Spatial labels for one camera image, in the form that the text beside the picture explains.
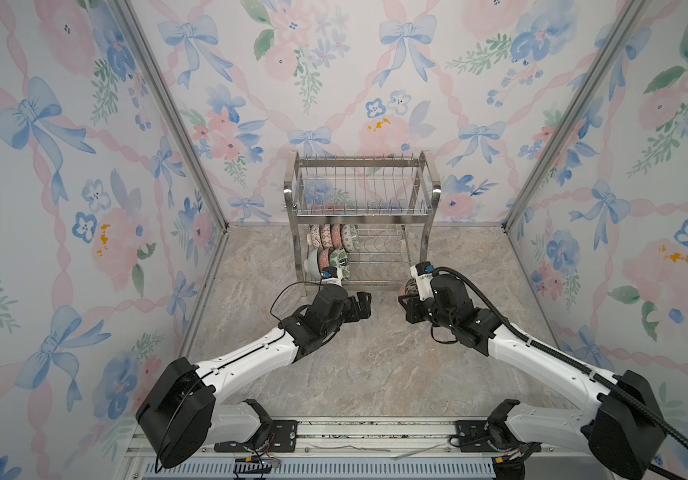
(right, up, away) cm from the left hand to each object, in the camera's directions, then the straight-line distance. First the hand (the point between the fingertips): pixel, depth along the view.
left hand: (361, 295), depth 81 cm
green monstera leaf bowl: (-8, +10, +13) cm, 19 cm away
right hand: (+10, 0, 0) cm, 10 cm away
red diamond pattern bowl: (-11, +16, +20) cm, 27 cm away
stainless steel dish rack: (+12, +32, +33) cm, 47 cm away
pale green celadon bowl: (-15, +8, +14) cm, 22 cm away
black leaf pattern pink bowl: (+13, +2, -1) cm, 13 cm away
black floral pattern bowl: (-8, +19, +20) cm, 29 cm away
